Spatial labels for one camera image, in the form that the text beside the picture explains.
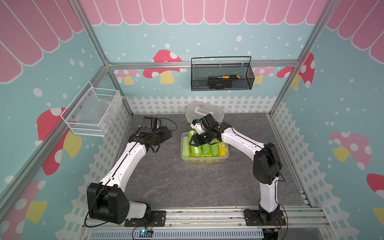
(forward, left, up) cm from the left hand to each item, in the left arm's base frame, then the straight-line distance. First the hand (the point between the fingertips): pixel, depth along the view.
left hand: (169, 136), depth 83 cm
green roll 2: (-6, -16, -7) cm, 18 cm away
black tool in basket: (+27, -27, +16) cm, 41 cm away
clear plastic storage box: (-6, -25, -17) cm, 30 cm away
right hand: (0, -13, -6) cm, 14 cm away
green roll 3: (-3, -21, -10) cm, 23 cm away
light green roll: (0, -9, -11) cm, 14 cm away
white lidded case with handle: (+29, -15, -7) cm, 33 cm away
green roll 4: (0, -27, -11) cm, 29 cm away
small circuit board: (-43, +9, -22) cm, 49 cm away
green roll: (+2, -12, -1) cm, 12 cm away
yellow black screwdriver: (+34, -35, +16) cm, 52 cm away
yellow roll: (-1, -32, -12) cm, 34 cm away
